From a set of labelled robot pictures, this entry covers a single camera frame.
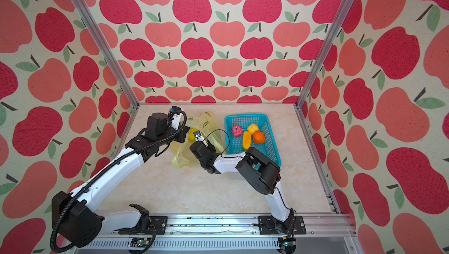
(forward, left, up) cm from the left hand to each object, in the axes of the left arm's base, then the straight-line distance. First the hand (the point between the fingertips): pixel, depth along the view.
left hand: (192, 128), depth 79 cm
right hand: (+4, -5, -17) cm, 18 cm away
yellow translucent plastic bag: (+4, -5, -1) cm, 6 cm away
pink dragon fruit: (+12, -23, -18) cm, 31 cm away
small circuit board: (-40, +21, -25) cm, 52 cm away
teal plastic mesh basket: (+16, -38, -16) cm, 44 cm away
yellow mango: (+6, -28, -19) cm, 34 cm away
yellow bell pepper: (+13, -32, -18) cm, 38 cm away
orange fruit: (+8, -35, -19) cm, 41 cm away
